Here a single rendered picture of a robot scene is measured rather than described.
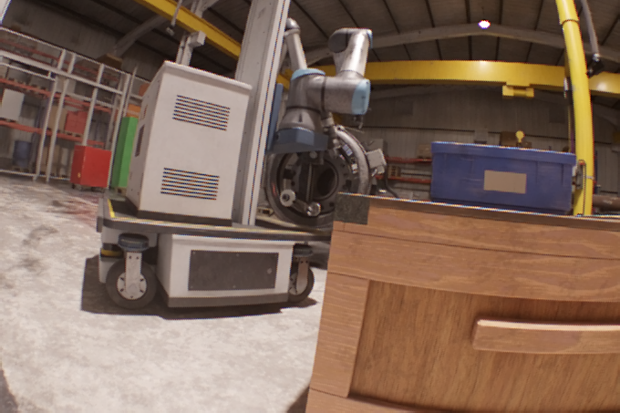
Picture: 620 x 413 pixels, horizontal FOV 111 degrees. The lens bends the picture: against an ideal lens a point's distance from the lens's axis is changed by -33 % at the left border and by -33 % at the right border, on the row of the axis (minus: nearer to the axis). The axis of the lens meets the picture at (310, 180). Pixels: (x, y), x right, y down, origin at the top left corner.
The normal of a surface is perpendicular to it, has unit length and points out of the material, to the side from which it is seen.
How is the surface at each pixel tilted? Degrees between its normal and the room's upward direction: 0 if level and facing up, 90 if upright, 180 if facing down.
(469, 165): 90
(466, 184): 90
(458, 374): 90
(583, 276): 90
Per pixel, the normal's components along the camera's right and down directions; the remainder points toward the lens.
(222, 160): 0.60, 0.03
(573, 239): -0.36, -0.11
